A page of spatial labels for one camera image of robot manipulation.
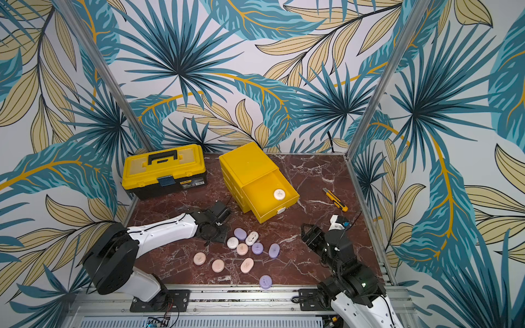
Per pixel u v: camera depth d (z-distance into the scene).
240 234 0.88
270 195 0.86
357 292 0.47
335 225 0.65
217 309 0.73
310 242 0.62
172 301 0.73
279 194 0.84
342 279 0.50
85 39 0.74
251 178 0.81
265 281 0.76
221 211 0.70
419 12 0.69
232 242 0.86
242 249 0.84
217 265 0.80
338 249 0.50
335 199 1.00
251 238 0.87
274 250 0.84
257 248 0.84
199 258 0.82
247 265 0.80
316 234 0.62
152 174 0.90
